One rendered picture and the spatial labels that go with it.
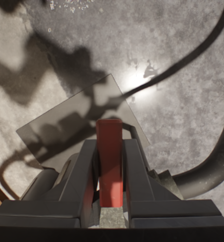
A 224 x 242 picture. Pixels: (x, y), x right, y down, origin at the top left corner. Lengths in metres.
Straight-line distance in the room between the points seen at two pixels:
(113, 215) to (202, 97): 0.57
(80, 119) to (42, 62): 0.23
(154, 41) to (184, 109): 0.26
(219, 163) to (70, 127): 0.52
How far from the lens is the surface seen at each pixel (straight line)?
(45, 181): 0.42
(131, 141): 0.15
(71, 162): 0.38
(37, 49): 0.66
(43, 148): 0.72
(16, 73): 0.70
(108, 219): 0.20
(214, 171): 0.22
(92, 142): 0.15
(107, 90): 0.60
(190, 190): 0.22
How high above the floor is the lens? 0.61
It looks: 73 degrees down
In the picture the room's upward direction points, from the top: 177 degrees counter-clockwise
